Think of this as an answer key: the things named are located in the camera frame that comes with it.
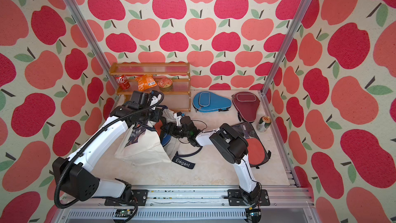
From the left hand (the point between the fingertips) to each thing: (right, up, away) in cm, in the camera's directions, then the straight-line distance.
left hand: (163, 115), depth 80 cm
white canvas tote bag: (-10, -14, -6) cm, 18 cm away
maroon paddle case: (+54, +6, +30) cm, 62 cm away
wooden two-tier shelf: (+5, +20, +37) cm, 42 cm away
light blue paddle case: (+25, +8, +29) cm, 39 cm away
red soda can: (-29, +20, +16) cm, 39 cm away
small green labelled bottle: (+58, -6, +10) cm, 59 cm away
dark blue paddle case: (-1, -15, +12) cm, 20 cm away
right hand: (-2, -10, +8) cm, 13 cm away
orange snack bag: (-16, +20, +21) cm, 33 cm away
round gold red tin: (-3, +18, +19) cm, 26 cm away
